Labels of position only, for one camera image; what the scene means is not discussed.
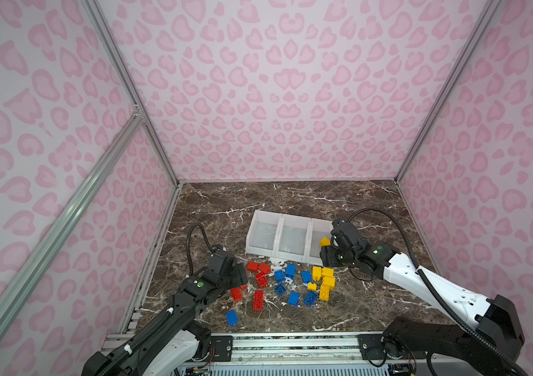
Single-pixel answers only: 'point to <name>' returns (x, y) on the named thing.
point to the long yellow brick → (324, 292)
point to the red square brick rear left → (252, 265)
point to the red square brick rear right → (264, 267)
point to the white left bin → (262, 234)
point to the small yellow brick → (312, 287)
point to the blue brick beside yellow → (306, 276)
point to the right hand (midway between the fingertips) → (329, 253)
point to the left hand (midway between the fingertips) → (238, 270)
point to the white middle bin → (291, 238)
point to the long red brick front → (258, 298)
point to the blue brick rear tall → (291, 271)
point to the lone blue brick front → (232, 318)
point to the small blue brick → (280, 290)
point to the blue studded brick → (310, 298)
